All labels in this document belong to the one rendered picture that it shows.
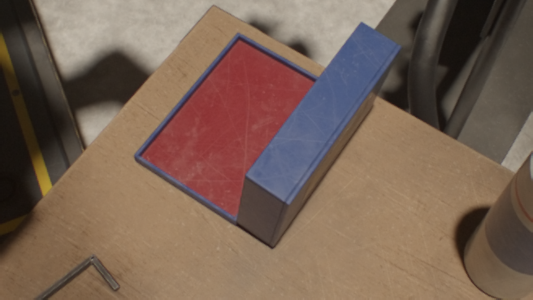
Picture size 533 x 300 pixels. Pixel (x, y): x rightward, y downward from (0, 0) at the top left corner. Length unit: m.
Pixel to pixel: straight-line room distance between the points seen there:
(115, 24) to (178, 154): 0.71
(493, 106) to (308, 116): 0.76
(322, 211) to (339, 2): 0.76
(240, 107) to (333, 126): 0.16
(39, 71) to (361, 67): 0.47
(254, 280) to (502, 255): 0.20
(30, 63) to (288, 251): 0.44
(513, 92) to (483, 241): 0.73
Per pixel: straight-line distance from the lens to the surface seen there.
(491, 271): 0.59
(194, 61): 0.70
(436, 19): 0.80
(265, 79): 0.68
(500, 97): 1.28
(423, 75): 0.80
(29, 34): 0.95
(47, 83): 0.90
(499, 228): 0.54
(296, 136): 0.52
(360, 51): 0.56
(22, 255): 0.65
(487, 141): 1.23
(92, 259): 0.62
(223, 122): 0.66
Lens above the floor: 1.05
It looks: 62 degrees down
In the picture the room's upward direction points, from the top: straight up
